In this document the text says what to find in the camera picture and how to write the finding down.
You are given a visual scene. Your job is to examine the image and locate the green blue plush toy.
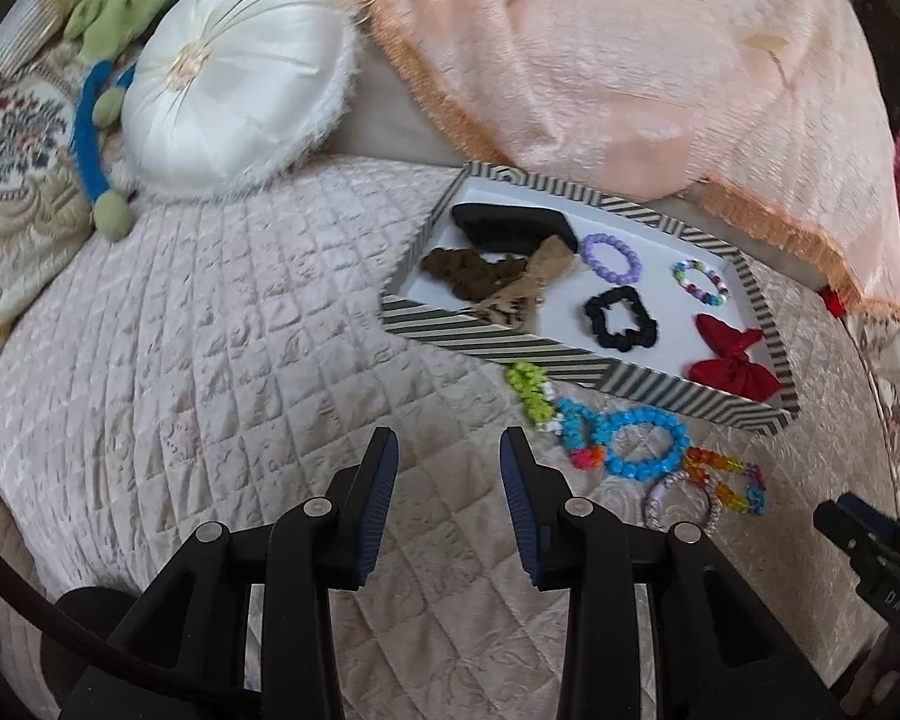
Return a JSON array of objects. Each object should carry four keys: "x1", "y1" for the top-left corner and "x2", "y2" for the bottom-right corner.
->
[{"x1": 64, "y1": 0, "x2": 178, "y2": 241}]

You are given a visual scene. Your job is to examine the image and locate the red fabric bow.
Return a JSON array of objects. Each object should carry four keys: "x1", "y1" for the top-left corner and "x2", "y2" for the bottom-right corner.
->
[{"x1": 686, "y1": 314, "x2": 782, "y2": 403}]

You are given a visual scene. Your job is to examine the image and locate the round white satin cushion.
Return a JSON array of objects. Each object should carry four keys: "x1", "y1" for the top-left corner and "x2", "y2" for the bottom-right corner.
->
[{"x1": 121, "y1": 0, "x2": 362, "y2": 200}]

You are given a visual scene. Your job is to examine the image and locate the multicolour bead bracelet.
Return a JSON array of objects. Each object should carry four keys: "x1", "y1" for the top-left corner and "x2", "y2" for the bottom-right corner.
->
[{"x1": 671, "y1": 257, "x2": 732, "y2": 309}]

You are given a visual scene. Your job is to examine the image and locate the striped black white tray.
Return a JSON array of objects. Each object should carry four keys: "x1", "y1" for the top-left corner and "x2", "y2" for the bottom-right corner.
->
[{"x1": 380, "y1": 161, "x2": 800, "y2": 436}]

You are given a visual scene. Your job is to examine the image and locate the black velvet pouch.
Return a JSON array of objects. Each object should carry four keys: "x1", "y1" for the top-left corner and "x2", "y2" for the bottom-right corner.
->
[{"x1": 450, "y1": 203, "x2": 578, "y2": 257}]

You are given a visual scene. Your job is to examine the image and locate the blue bead bracelet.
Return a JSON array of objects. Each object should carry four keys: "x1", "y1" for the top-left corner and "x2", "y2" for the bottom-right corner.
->
[{"x1": 602, "y1": 404, "x2": 693, "y2": 485}]

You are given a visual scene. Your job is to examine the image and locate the right hand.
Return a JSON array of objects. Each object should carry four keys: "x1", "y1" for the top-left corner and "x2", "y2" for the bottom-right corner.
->
[{"x1": 841, "y1": 628, "x2": 900, "y2": 718}]

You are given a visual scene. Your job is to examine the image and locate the floral embroidered pillow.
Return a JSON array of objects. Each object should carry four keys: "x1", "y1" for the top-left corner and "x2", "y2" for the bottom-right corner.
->
[{"x1": 0, "y1": 41, "x2": 134, "y2": 355}]

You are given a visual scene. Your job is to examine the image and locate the brown velvet scrunchie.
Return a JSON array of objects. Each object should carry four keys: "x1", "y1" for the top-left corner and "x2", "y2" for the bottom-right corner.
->
[{"x1": 419, "y1": 247, "x2": 528, "y2": 302}]

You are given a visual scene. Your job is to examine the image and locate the purple bead bracelet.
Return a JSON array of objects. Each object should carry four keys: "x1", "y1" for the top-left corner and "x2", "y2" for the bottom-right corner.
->
[{"x1": 578, "y1": 230, "x2": 646, "y2": 288}]

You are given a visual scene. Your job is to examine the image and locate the black scrunchie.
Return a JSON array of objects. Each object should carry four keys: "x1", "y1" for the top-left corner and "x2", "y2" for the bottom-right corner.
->
[{"x1": 583, "y1": 286, "x2": 660, "y2": 353}]

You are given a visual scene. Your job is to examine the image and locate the orange rainbow bead bracelet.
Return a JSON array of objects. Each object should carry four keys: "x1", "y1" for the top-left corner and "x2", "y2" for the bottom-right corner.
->
[{"x1": 681, "y1": 445, "x2": 771, "y2": 519}]

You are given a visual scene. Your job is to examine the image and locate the quilted beige bed cover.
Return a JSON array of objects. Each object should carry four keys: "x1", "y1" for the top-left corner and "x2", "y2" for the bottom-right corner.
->
[{"x1": 0, "y1": 152, "x2": 900, "y2": 720}]

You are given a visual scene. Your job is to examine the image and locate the peach fringed bedspread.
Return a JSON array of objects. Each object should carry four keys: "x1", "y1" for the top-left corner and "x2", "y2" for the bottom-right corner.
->
[{"x1": 346, "y1": 0, "x2": 900, "y2": 320}]

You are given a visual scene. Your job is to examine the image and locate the leopard print hair bow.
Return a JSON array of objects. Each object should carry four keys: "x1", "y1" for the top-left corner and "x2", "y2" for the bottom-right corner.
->
[{"x1": 466, "y1": 236, "x2": 575, "y2": 332}]

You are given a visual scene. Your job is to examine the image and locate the green blue flower bracelet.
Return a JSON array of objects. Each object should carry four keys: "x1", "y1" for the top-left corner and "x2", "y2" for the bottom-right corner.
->
[{"x1": 503, "y1": 359, "x2": 610, "y2": 473}]

